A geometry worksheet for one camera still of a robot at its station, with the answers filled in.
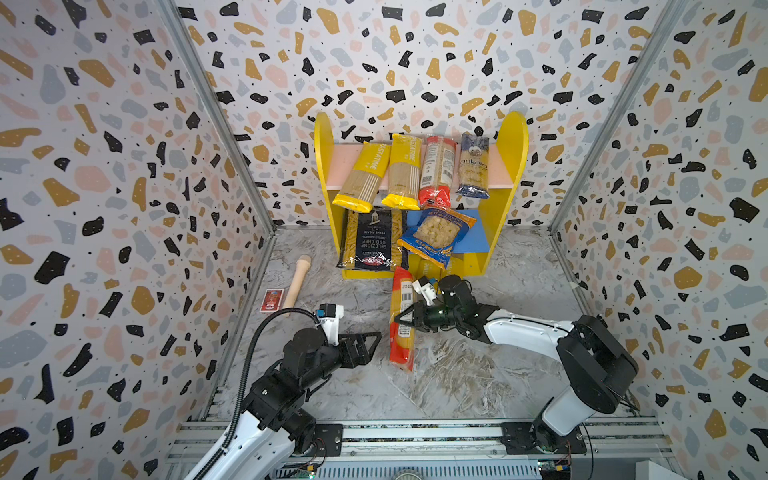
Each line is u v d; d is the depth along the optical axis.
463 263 1.10
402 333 0.77
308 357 0.53
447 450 0.73
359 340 0.64
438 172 0.74
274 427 0.51
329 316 0.65
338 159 0.82
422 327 0.75
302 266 1.06
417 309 0.76
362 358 0.63
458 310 0.68
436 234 0.95
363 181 0.73
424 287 0.81
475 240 0.97
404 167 0.78
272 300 0.98
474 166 0.78
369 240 0.92
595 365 0.46
